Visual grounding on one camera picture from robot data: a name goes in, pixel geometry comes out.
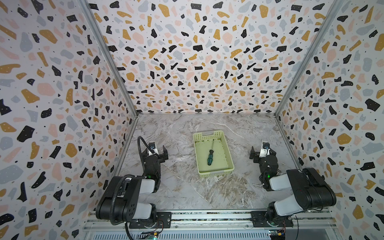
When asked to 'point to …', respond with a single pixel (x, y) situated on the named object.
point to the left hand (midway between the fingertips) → (154, 145)
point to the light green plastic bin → (222, 161)
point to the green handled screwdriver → (210, 159)
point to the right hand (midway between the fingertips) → (260, 144)
